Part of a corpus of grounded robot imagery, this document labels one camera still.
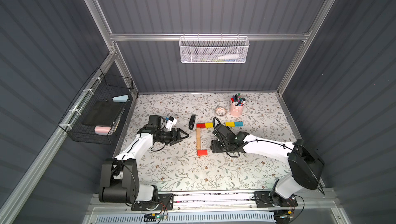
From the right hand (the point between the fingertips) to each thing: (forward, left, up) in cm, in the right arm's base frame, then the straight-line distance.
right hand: (214, 148), depth 85 cm
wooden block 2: (+14, +9, -6) cm, 18 cm away
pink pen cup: (+28, -15, +5) cm, 32 cm away
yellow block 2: (+20, -13, -6) cm, 25 cm away
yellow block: (+21, +2, -9) cm, 23 cm away
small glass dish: (+31, -6, -6) cm, 32 cm away
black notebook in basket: (+5, +52, +27) cm, 59 cm away
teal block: (+20, -18, -6) cm, 28 cm away
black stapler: (+19, +14, -2) cm, 24 cm away
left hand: (+2, +15, +7) cm, 17 cm away
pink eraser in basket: (-4, +49, +25) cm, 55 cm away
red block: (+21, +8, -9) cm, 24 cm away
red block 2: (0, +7, -5) cm, 9 cm away
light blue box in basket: (+18, +49, +22) cm, 57 cm away
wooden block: (+7, +9, -5) cm, 13 cm away
